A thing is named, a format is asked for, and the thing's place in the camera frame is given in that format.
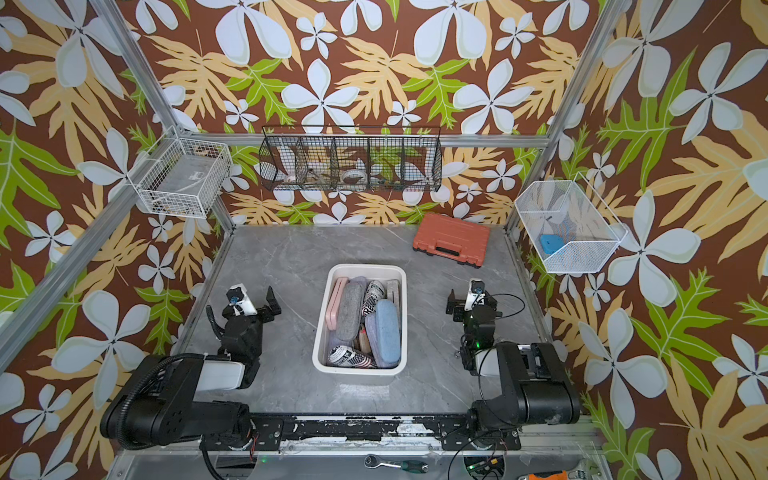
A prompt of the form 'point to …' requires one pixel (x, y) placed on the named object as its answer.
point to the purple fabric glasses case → (372, 327)
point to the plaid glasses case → (364, 343)
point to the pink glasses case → (331, 316)
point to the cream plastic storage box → (360, 322)
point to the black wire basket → (351, 158)
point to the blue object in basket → (551, 243)
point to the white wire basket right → (569, 227)
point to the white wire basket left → (181, 176)
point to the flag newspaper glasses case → (348, 357)
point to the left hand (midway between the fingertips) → (254, 289)
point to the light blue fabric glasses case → (388, 331)
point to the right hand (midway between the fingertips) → (468, 290)
